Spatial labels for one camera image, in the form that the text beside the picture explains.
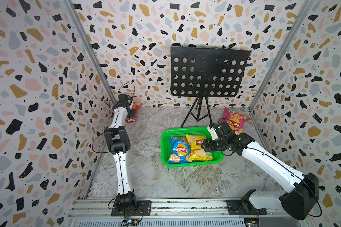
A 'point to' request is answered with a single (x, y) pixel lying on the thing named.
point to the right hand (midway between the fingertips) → (205, 145)
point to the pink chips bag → (235, 120)
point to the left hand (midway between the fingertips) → (131, 112)
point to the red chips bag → (136, 106)
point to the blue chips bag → (180, 150)
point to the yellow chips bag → (196, 152)
